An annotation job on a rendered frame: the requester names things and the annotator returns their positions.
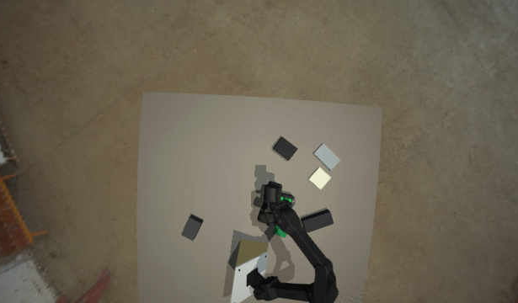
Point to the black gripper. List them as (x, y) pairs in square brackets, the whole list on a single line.
[(261, 217)]

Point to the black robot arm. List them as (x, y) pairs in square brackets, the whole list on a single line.
[(323, 289)]

